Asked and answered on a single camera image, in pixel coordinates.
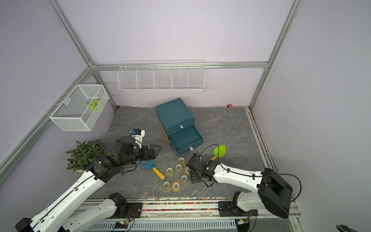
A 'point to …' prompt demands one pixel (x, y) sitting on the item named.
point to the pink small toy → (230, 105)
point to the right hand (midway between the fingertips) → (195, 175)
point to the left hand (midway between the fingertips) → (154, 149)
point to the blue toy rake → (150, 164)
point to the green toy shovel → (222, 151)
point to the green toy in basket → (93, 104)
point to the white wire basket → (78, 108)
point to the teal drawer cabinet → (177, 121)
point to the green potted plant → (84, 154)
